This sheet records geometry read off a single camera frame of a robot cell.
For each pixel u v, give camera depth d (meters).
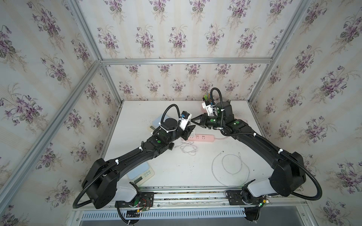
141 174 0.80
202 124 0.67
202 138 0.95
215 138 0.96
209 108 0.73
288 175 0.41
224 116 0.60
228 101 1.18
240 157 0.89
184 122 0.66
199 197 0.75
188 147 0.93
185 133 0.67
